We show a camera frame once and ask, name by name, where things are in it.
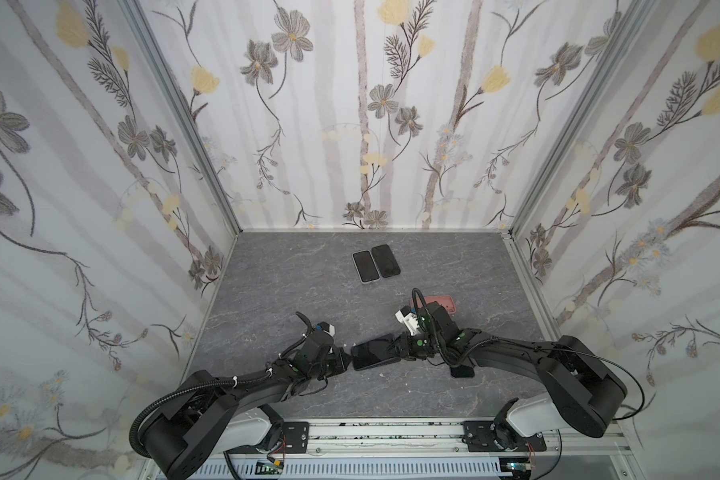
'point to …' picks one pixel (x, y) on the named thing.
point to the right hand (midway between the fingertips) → (379, 347)
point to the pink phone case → (444, 300)
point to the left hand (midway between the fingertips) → (349, 352)
